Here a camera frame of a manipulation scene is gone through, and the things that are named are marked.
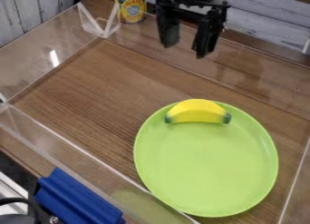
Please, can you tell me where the green plastic plate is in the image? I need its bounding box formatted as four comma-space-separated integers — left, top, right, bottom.
134, 103, 279, 218

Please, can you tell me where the yellow toy banana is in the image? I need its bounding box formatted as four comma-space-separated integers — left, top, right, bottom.
164, 99, 231, 124

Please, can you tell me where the clear acrylic front wall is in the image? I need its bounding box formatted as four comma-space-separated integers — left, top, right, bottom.
0, 103, 199, 224

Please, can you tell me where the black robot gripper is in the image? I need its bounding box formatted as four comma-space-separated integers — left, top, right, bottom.
155, 0, 231, 59

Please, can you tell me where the black cable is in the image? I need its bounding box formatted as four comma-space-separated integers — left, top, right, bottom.
0, 197, 45, 224

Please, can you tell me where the blue plastic block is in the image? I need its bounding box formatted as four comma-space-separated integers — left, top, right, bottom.
33, 168, 125, 224

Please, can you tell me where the yellow labelled tin can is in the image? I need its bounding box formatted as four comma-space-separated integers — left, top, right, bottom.
115, 0, 147, 24

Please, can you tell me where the clear acrylic corner bracket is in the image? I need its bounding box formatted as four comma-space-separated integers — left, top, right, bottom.
77, 3, 121, 39

